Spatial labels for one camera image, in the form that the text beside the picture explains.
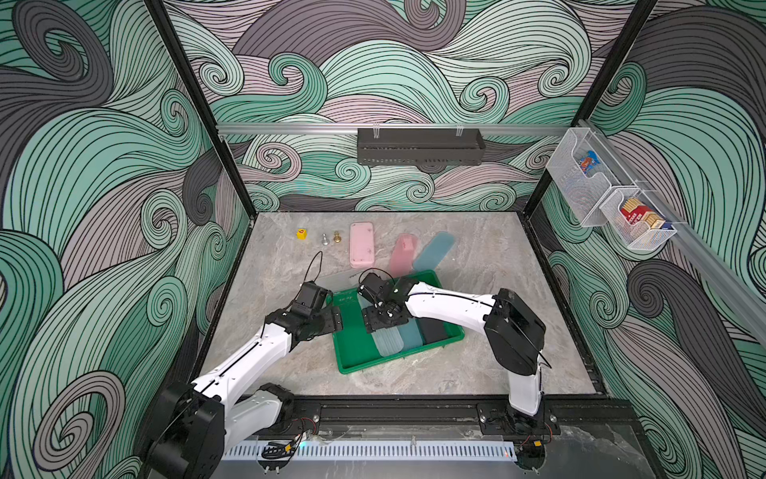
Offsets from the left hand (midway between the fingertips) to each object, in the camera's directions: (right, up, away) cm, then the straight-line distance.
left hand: (329, 318), depth 85 cm
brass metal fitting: (-1, +23, +26) cm, 34 cm away
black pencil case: (+31, -4, +3) cm, 31 cm away
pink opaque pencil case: (+8, +21, +22) cm, 32 cm away
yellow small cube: (-15, +25, +26) cm, 39 cm away
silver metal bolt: (-6, +22, +25) cm, 34 cm away
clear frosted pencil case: (+17, -6, -2) cm, 19 cm away
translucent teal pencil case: (+36, +18, +25) cm, 47 cm away
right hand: (+15, -1, +2) cm, 15 cm away
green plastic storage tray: (+8, -7, -2) cm, 11 cm away
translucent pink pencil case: (+23, +17, +22) cm, 36 cm away
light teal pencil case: (+24, -5, +1) cm, 25 cm away
